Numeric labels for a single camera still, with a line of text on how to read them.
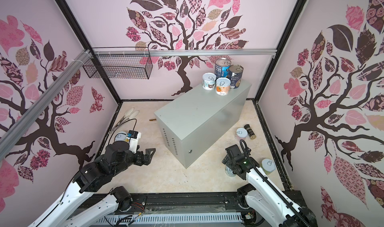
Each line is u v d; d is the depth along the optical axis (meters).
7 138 0.50
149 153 0.62
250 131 0.98
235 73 0.71
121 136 0.92
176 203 0.75
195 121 0.65
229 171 0.79
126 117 1.09
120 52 0.90
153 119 1.06
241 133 0.95
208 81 0.75
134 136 0.59
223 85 0.72
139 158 0.60
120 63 0.95
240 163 0.58
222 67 0.74
